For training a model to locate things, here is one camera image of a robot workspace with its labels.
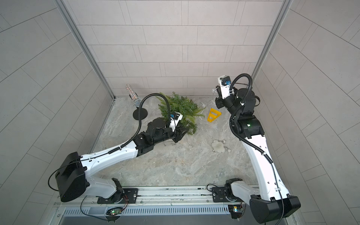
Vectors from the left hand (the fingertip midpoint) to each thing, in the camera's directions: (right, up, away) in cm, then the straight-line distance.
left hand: (189, 127), depth 73 cm
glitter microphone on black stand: (-31, +14, +9) cm, 35 cm away
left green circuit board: (-35, -38, -9) cm, 52 cm away
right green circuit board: (+23, -40, -5) cm, 47 cm away
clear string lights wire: (+8, +13, +4) cm, 16 cm away
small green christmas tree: (-1, +10, 0) cm, 10 cm away
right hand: (+13, +21, -9) cm, 26 cm away
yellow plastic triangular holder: (+19, +5, +32) cm, 37 cm away
